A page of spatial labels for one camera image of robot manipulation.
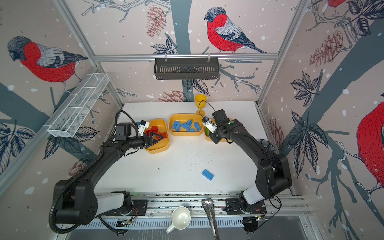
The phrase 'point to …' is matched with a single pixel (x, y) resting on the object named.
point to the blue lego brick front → (191, 130)
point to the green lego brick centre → (207, 131)
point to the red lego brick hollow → (164, 135)
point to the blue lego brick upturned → (176, 125)
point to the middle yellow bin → (183, 118)
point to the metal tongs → (208, 206)
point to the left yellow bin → (162, 146)
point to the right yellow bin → (209, 139)
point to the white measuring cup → (181, 218)
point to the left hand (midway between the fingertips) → (158, 139)
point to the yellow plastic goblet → (200, 100)
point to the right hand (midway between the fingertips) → (213, 135)
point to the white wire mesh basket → (73, 115)
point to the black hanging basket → (186, 68)
